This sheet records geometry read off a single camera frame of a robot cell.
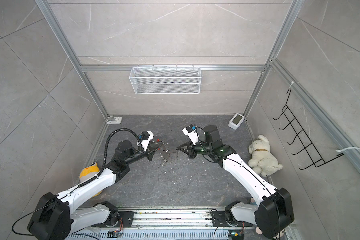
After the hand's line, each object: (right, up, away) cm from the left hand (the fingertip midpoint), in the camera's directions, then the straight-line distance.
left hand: (161, 140), depth 75 cm
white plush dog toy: (+56, -13, +8) cm, 59 cm away
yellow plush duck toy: (-42, -19, +7) cm, 46 cm away
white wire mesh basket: (-1, +39, +26) cm, 47 cm away
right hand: (+9, -3, -1) cm, 10 cm away
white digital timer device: (+51, +11, +36) cm, 64 cm away
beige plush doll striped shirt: (+45, -41, -8) cm, 61 cm away
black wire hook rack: (+67, -3, -10) cm, 68 cm away
